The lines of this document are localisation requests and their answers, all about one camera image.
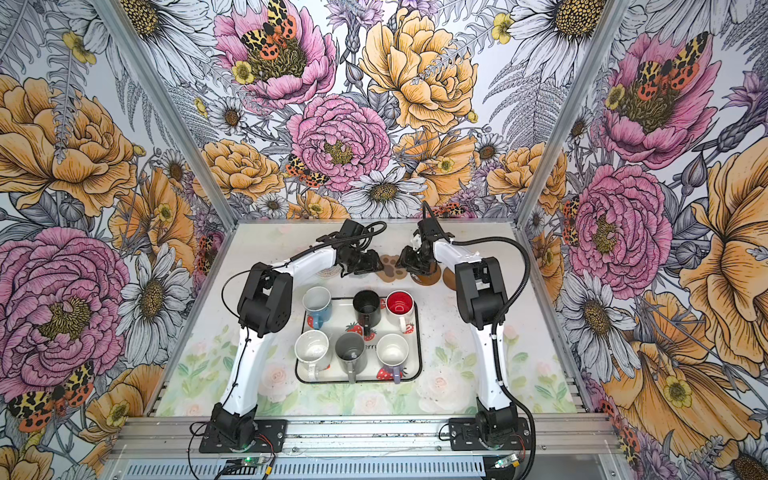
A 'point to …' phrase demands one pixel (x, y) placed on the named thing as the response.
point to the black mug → (367, 309)
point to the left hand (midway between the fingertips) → (377, 273)
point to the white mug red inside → (401, 305)
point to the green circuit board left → (250, 461)
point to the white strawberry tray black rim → (342, 319)
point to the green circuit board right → (505, 461)
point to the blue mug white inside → (317, 301)
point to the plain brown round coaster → (450, 278)
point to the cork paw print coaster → (389, 272)
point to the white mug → (312, 348)
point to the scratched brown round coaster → (428, 279)
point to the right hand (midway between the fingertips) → (401, 272)
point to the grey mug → (351, 353)
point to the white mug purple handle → (392, 350)
